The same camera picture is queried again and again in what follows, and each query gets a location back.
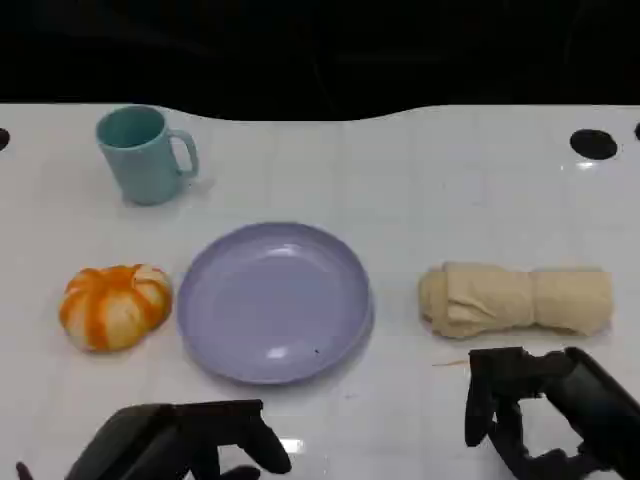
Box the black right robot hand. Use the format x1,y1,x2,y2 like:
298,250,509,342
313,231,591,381
464,345,640,480

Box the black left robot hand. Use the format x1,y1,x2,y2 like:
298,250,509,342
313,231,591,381
63,398,293,480

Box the beige towel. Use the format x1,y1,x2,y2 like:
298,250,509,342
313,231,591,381
417,261,614,340

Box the orange and white bread roll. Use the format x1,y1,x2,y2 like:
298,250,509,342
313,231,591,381
58,263,174,354

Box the lilac plate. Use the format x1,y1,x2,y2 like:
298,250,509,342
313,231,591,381
176,221,375,386

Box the pale green mug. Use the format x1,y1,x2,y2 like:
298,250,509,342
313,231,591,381
95,104,200,207

